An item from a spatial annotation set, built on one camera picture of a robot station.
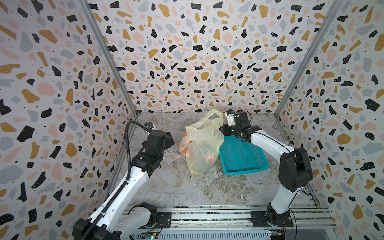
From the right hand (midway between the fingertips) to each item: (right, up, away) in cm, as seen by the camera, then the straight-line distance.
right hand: (219, 125), depth 90 cm
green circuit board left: (-35, -53, -19) cm, 66 cm away
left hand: (-31, -5, -14) cm, 34 cm away
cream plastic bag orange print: (-11, -10, -6) cm, 16 cm away
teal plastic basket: (+15, -21, +10) cm, 28 cm away
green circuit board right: (+26, -53, -18) cm, 61 cm away
